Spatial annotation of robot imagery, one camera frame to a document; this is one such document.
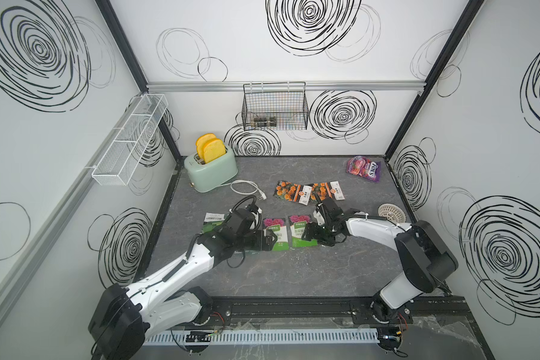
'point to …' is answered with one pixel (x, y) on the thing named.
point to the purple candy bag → (361, 166)
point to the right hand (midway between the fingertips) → (310, 238)
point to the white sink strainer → (391, 212)
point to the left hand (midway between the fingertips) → (267, 238)
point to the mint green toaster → (211, 169)
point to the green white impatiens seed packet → (278, 225)
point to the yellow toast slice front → (211, 147)
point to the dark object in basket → (265, 121)
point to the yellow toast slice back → (200, 142)
